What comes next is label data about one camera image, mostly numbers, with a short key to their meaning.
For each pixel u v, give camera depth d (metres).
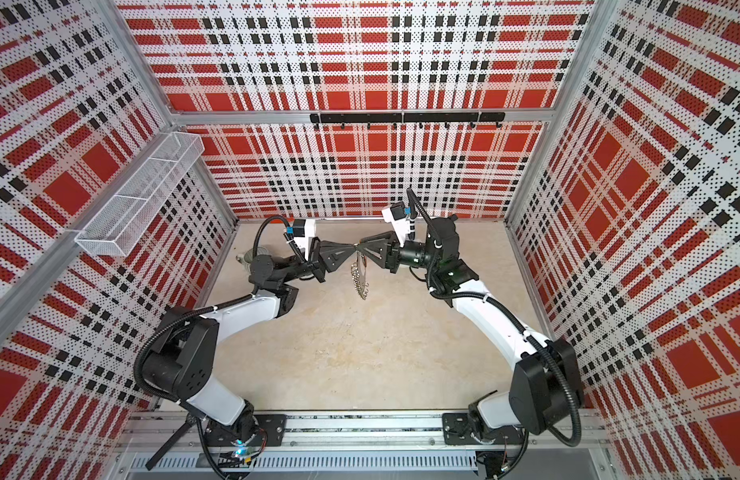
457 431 0.72
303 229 0.61
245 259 1.01
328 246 0.67
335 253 0.68
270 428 0.74
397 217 0.61
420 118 0.91
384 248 0.63
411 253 0.64
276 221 1.22
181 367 0.45
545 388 0.41
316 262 0.64
